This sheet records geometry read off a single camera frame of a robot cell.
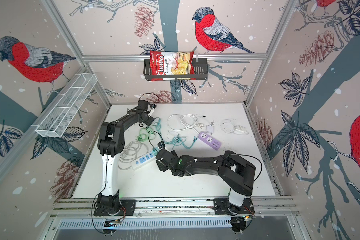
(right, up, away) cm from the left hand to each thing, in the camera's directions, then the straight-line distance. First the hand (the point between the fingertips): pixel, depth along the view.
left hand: (146, 116), depth 108 cm
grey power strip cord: (-5, -21, -15) cm, 26 cm away
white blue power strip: (+1, -27, -20) cm, 34 cm away
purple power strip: (+44, -16, -12) cm, 49 cm away
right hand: (+14, -26, -23) cm, 38 cm away
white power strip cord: (+22, -4, +3) cm, 23 cm away
